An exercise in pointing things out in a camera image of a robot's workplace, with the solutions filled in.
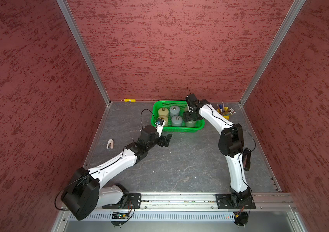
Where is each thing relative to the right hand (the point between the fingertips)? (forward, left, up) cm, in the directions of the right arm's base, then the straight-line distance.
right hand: (191, 119), depth 98 cm
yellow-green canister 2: (+1, +19, +1) cm, 19 cm away
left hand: (-15, +19, +7) cm, 25 cm away
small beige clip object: (-14, +55, -6) cm, 57 cm away
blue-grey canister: (+8, +12, 0) cm, 14 cm away
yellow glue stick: (+28, +49, -7) cm, 57 cm away
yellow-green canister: (+8, +20, 0) cm, 21 cm away
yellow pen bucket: (+7, -25, -1) cm, 26 cm away
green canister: (-2, 0, -2) cm, 3 cm away
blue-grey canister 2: (-1, +10, -1) cm, 10 cm away
